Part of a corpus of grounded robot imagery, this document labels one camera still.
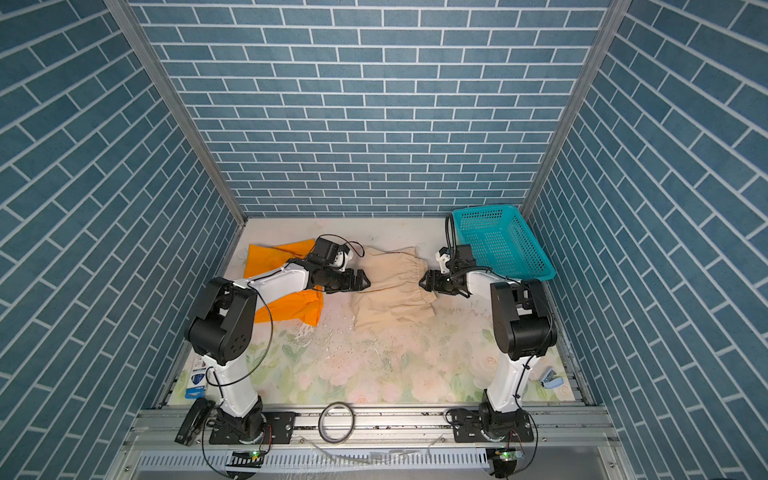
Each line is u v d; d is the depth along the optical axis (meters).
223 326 0.50
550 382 0.80
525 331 0.51
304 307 0.94
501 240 1.16
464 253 0.81
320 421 0.74
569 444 0.74
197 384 0.80
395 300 0.94
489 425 0.67
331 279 0.81
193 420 0.72
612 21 0.72
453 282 0.76
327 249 0.79
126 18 0.71
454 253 0.82
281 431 0.74
